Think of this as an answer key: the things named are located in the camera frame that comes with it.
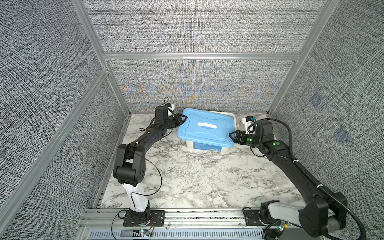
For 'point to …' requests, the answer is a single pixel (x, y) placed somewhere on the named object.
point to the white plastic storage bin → (200, 147)
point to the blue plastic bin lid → (207, 128)
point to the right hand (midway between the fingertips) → (233, 134)
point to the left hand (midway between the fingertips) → (186, 118)
